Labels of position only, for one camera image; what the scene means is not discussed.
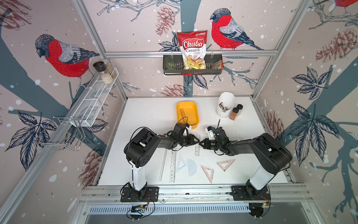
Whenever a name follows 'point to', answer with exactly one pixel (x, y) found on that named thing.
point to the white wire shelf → (88, 111)
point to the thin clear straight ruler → (163, 164)
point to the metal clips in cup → (223, 108)
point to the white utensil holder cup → (227, 99)
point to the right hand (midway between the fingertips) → (199, 143)
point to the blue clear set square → (180, 158)
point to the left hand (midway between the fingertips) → (200, 140)
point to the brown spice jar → (233, 114)
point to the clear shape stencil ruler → (173, 166)
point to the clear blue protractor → (191, 166)
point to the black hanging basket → (173, 65)
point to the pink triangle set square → (209, 172)
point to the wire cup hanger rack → (66, 132)
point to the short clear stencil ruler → (197, 137)
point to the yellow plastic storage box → (190, 111)
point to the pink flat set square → (230, 162)
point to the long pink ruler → (184, 121)
